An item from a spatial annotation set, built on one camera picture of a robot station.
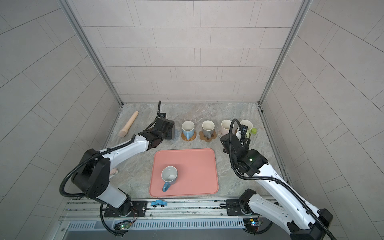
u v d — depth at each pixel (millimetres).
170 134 804
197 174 801
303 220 375
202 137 969
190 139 959
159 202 708
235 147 512
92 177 428
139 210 708
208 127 941
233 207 709
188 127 952
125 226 642
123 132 957
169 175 803
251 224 679
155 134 667
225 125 941
